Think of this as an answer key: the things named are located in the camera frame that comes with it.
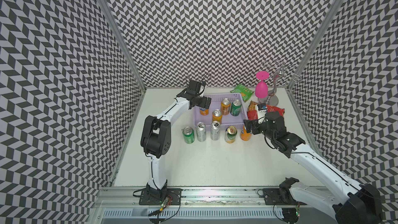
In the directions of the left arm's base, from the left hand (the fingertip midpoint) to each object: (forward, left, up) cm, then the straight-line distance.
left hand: (203, 100), depth 95 cm
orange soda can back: (-2, -14, -4) cm, 15 cm away
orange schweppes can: (-8, -9, -4) cm, 13 cm away
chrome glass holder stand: (+1, -43, +17) cm, 46 cm away
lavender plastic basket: (-6, -17, -13) cm, 23 cm away
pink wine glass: (+5, -36, +5) cm, 37 cm away
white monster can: (-21, +1, 0) cm, 21 cm away
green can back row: (-3, -20, -3) cm, 21 cm away
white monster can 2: (-21, -7, 0) cm, 22 cm away
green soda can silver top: (-22, +8, -2) cm, 24 cm away
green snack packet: (+15, -31, -9) cm, 35 cm away
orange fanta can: (-2, 0, -9) cm, 9 cm away
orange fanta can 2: (-20, -24, -8) cm, 32 cm away
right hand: (-18, -27, +4) cm, 32 cm away
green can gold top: (-21, -15, -3) cm, 26 cm away
